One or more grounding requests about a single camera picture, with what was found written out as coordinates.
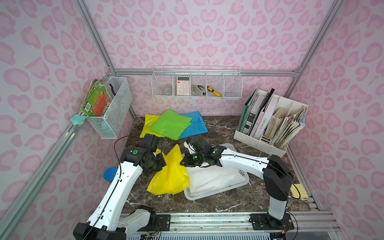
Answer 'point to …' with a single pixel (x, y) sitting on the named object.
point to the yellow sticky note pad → (295, 192)
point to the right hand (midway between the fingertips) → (179, 164)
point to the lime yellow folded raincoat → (149, 120)
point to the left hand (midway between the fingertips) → (162, 164)
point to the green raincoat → (171, 125)
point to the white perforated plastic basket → (229, 146)
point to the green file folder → (246, 110)
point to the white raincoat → (203, 180)
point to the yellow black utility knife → (215, 93)
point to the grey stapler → (199, 90)
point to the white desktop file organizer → (270, 121)
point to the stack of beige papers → (283, 129)
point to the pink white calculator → (183, 85)
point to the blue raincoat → (197, 127)
